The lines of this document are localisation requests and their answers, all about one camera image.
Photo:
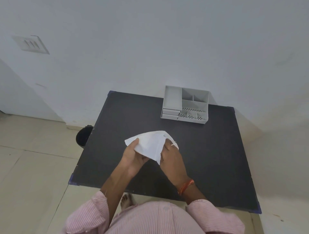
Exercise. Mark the white door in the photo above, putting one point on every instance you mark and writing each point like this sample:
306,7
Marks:
21,96

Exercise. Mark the black trash bin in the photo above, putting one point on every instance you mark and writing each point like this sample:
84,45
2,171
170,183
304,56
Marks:
83,137

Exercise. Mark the grey desk organiser with drawers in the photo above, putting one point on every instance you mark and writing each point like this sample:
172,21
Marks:
172,98

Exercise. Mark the person's left hand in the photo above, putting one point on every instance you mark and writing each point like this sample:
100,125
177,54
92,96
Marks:
131,164

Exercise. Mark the white wall switch plate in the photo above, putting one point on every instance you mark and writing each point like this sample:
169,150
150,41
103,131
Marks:
30,44

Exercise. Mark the white blue-printed glove packet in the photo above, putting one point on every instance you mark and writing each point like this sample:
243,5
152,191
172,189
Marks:
149,144

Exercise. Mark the person's right forearm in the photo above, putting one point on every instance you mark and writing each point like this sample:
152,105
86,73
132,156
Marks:
194,195

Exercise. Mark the person's left forearm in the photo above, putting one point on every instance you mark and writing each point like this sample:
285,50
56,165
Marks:
116,192

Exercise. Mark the person's left foot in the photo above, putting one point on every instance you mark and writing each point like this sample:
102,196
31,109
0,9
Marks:
126,201

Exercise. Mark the person's right hand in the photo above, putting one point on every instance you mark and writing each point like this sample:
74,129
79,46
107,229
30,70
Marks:
172,164

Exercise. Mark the pink striped shirt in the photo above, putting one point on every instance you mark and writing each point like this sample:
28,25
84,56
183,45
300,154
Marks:
157,219

